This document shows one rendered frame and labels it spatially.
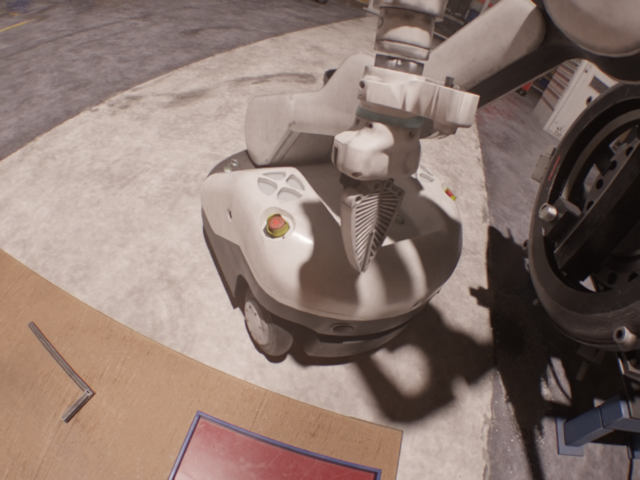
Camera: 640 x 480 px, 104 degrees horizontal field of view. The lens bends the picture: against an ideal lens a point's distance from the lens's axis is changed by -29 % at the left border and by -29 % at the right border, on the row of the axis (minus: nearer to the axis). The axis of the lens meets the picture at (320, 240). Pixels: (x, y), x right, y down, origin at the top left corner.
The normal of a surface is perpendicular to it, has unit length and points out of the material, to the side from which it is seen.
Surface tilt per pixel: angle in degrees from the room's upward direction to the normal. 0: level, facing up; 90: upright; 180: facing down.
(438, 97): 90
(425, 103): 88
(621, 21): 96
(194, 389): 0
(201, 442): 0
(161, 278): 0
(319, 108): 89
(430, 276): 52
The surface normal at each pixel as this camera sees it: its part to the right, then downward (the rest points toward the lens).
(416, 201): -0.71, -0.02
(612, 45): -0.73, 0.53
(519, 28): -0.81, 0.18
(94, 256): 0.29, -0.67
